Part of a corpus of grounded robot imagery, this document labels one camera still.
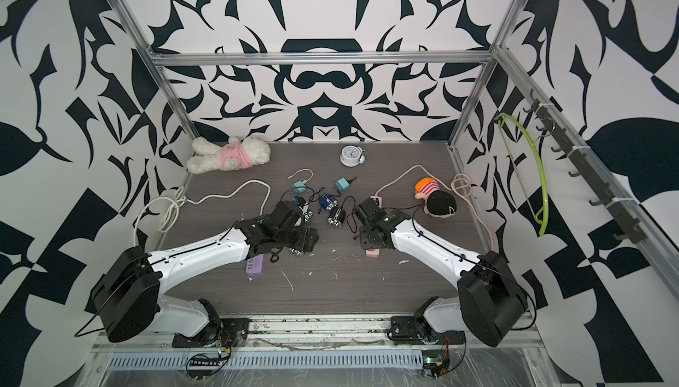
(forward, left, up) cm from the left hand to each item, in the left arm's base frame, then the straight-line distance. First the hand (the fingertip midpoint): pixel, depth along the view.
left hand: (307, 229), depth 85 cm
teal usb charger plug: (+22, -12, -7) cm, 26 cm away
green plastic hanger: (-5, -62, +16) cm, 64 cm away
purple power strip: (-9, +16, -6) cm, 19 cm away
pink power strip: (-6, -21, -7) cm, 23 cm away
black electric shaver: (+7, -9, -5) cm, 13 cm away
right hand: (-2, -20, -2) cm, 20 cm away
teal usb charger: (+21, +4, -6) cm, 22 cm away
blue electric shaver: (+14, -7, -6) cm, 16 cm away
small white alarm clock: (+35, -17, -5) cm, 39 cm away
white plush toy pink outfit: (+33, +29, 0) cm, 44 cm away
